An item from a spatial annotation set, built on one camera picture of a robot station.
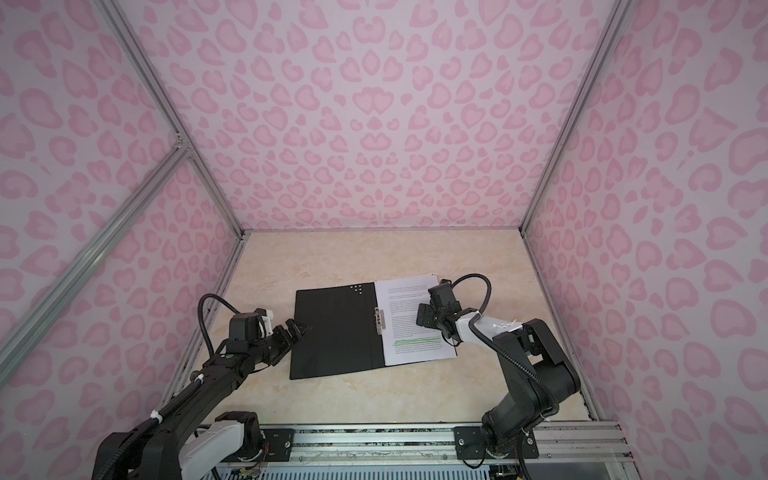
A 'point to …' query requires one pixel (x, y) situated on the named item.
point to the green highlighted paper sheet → (404, 341)
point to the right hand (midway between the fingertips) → (430, 314)
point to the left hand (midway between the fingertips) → (304, 330)
